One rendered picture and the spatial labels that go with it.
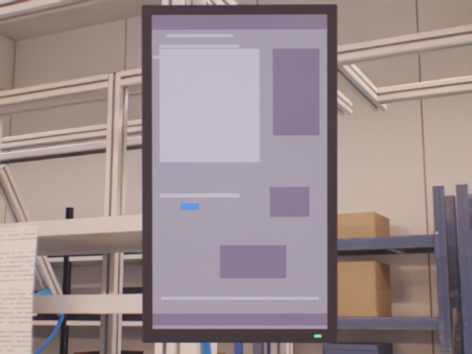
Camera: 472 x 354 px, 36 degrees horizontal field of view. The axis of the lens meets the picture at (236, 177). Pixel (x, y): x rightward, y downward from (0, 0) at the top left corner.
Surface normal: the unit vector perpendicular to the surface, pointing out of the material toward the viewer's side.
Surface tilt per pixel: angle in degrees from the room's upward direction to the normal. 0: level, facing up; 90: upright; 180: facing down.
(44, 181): 90
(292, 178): 101
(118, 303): 90
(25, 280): 89
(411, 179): 90
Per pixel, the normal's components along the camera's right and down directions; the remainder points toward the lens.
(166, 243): -0.01, 0.01
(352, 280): -0.43, -0.17
